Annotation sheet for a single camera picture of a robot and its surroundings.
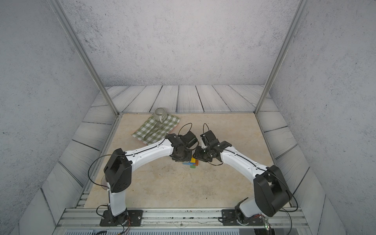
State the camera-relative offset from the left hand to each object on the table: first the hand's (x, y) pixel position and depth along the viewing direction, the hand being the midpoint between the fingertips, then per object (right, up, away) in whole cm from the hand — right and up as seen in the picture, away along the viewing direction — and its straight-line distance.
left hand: (190, 161), depth 85 cm
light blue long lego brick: (-1, -2, +2) cm, 3 cm away
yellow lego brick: (+1, +2, -3) cm, 4 cm away
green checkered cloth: (-28, +16, +24) cm, 40 cm away
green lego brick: (+1, -4, +6) cm, 8 cm away
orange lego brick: (+4, -1, +1) cm, 4 cm away
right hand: (+3, +3, -1) cm, 4 cm away
